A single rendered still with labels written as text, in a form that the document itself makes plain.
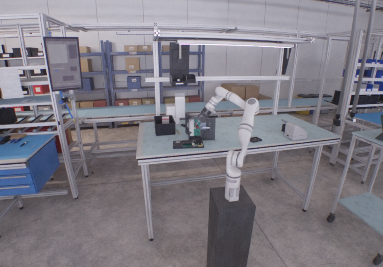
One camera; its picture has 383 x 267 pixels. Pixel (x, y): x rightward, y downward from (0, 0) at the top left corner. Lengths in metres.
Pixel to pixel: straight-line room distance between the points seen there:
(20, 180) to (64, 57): 1.19
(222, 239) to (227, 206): 0.24
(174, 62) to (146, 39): 2.38
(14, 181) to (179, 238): 1.64
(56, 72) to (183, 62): 2.01
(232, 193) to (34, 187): 1.78
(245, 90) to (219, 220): 4.37
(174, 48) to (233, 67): 3.08
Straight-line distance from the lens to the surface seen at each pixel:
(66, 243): 2.55
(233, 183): 1.31
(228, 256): 1.64
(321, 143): 2.34
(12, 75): 2.74
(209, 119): 1.83
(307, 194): 2.74
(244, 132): 1.31
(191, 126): 1.82
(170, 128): 1.98
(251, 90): 5.46
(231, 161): 1.24
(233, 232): 1.47
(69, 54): 2.26
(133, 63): 5.29
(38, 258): 2.55
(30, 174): 2.27
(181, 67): 3.55
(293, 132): 2.04
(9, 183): 2.40
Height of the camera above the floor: 1.71
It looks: 18 degrees down
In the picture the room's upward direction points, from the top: straight up
